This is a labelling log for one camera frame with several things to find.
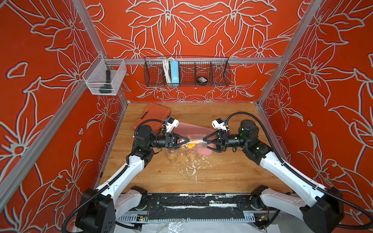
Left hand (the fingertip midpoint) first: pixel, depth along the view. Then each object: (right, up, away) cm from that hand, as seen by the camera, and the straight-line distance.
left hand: (187, 145), depth 63 cm
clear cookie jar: (-8, -9, +19) cm, 23 cm away
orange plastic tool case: (-25, +16, +45) cm, 54 cm away
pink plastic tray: (+1, +3, +42) cm, 42 cm away
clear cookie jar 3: (+4, +1, +3) cm, 5 cm away
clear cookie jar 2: (+3, -10, +22) cm, 24 cm away
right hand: (+8, +1, -2) cm, 8 cm away
